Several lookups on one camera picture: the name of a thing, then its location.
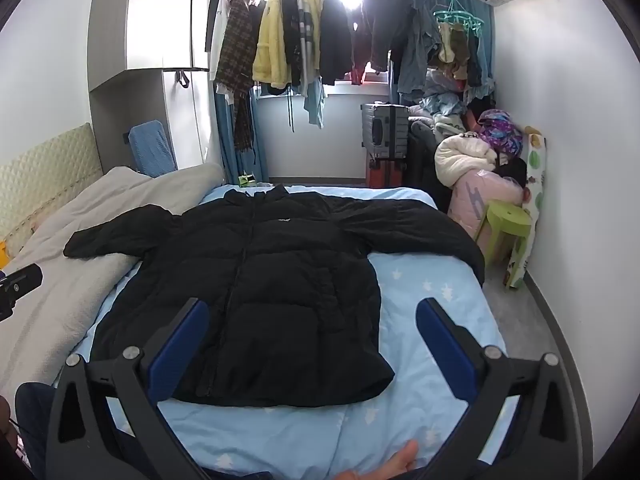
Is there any black hanging coat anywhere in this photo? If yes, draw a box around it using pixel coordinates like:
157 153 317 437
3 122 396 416
319 0 355 87

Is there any blue cushion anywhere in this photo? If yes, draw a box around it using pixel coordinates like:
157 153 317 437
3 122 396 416
129 120 179 177

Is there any cream quilted headboard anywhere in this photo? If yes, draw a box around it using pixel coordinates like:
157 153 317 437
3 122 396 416
0 122 105 256

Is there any yellow fleece jacket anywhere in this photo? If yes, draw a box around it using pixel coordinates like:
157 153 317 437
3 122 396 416
252 0 293 88

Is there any polka dot board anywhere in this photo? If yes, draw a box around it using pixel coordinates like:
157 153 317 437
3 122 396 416
502 127 547 291

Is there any purple patterned jacket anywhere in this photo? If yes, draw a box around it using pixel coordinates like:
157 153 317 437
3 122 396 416
475 109 523 158

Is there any grey suitcase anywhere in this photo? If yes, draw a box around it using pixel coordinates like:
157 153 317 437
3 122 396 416
361 102 411 162

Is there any brown plaid coat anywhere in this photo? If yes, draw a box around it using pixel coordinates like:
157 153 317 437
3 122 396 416
216 0 257 153

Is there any light blue hanging garment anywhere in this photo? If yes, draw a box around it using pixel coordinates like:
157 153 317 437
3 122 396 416
301 79 328 130

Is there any teal clip hanger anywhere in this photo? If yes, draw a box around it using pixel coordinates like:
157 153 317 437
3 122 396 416
432 0 486 38

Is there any beige duvet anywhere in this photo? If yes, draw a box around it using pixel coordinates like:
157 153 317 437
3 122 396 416
0 162 225 406

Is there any pink bedding bag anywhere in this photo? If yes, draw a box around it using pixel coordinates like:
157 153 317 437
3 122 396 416
447 169 523 241

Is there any white wardrobe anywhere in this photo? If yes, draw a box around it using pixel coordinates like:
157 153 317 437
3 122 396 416
89 0 213 176

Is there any person's right hand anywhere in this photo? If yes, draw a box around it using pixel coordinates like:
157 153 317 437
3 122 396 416
334 439 422 480

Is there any dark red hanging garment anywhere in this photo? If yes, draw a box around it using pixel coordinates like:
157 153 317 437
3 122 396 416
349 15 383 86

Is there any red suitcase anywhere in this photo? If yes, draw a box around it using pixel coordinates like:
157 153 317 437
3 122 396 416
366 159 407 190

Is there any cream striped cardigan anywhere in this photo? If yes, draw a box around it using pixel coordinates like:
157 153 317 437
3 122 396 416
296 0 323 86

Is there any white hoodie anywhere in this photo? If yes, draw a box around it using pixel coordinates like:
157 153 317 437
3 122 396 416
206 0 232 81

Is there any light blue star bed sheet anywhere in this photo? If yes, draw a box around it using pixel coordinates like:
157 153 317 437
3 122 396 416
65 185 521 480

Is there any cream blanket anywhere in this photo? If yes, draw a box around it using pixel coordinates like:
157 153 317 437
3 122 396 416
434 132 498 188

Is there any black puffer jacket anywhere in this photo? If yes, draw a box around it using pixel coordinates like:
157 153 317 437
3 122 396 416
63 184 486 407

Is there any green plastic stool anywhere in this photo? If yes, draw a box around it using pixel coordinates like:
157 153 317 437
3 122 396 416
475 199 533 268

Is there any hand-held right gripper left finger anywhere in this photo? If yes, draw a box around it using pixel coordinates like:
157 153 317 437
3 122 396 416
44 297 211 480

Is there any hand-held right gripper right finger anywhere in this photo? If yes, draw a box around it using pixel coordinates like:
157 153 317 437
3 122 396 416
416 297 596 480

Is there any person's blue jeans leg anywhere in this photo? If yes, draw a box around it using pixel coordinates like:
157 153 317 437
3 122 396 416
14 382 66 480

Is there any blue denim hanging garment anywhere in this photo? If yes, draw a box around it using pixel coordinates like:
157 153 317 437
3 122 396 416
389 0 443 106

